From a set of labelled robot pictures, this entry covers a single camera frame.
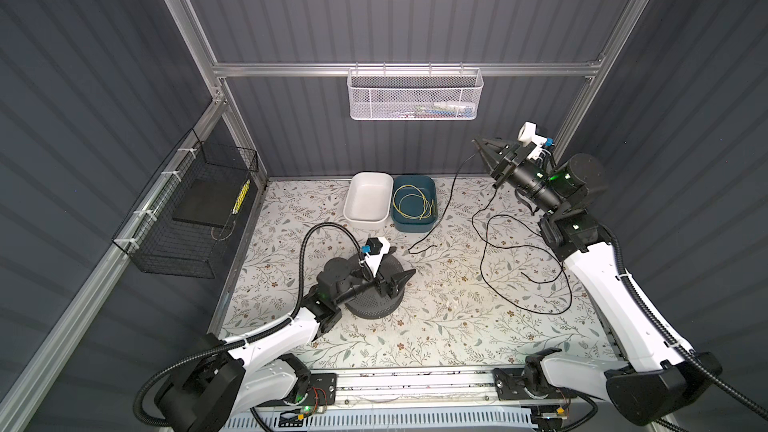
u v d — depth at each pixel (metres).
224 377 0.41
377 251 0.65
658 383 0.37
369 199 1.12
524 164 0.53
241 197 0.78
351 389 0.75
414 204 1.14
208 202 0.75
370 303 0.81
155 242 0.66
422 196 1.13
